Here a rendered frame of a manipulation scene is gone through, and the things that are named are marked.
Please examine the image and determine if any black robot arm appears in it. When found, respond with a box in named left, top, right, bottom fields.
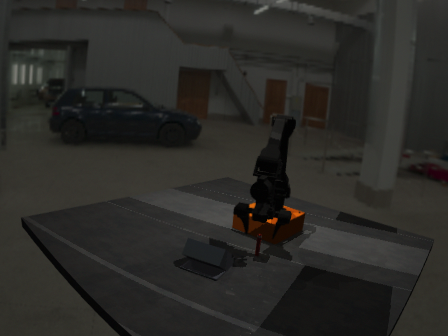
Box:
left=250, top=114, right=296, bottom=223

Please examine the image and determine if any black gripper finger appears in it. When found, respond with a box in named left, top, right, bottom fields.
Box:
left=273, top=221, right=285, bottom=238
left=238, top=213, right=250, bottom=235

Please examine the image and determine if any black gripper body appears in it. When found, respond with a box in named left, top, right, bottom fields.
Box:
left=233, top=194, right=292, bottom=224

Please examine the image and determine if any dark grey flat panel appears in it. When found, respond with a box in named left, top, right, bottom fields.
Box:
left=180, top=238, right=236, bottom=281

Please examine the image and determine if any red peg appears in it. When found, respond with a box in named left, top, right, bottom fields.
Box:
left=255, top=233, right=262, bottom=256

